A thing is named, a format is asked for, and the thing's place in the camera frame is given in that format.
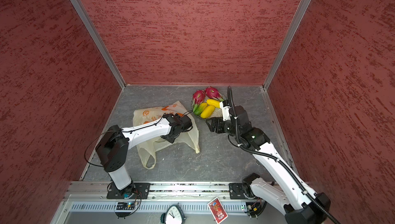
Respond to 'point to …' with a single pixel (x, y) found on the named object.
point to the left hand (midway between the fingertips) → (161, 135)
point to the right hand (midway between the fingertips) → (211, 124)
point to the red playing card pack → (217, 210)
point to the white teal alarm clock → (174, 215)
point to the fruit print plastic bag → (144, 114)
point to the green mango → (201, 107)
